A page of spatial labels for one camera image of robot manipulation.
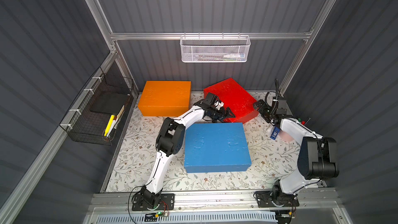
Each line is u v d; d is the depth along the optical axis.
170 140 0.60
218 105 0.91
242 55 0.91
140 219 0.70
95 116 0.73
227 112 0.85
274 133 0.94
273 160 0.87
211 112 0.83
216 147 0.80
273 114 0.72
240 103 0.99
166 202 0.73
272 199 0.72
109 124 0.71
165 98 1.02
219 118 0.87
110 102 0.79
